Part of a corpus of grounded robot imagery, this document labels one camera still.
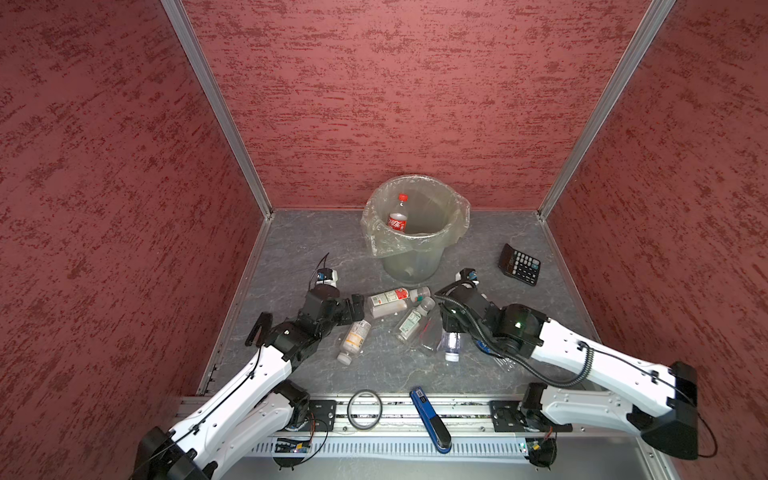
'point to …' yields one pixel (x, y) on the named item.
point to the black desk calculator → (519, 265)
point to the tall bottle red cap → (451, 344)
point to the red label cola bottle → (398, 218)
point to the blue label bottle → (507, 364)
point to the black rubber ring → (361, 391)
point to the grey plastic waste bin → (413, 268)
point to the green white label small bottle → (415, 319)
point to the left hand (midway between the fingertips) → (349, 305)
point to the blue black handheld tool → (436, 427)
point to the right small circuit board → (541, 451)
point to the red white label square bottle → (387, 302)
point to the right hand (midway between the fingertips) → (447, 318)
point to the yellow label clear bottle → (354, 341)
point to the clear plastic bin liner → (413, 213)
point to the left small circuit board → (290, 452)
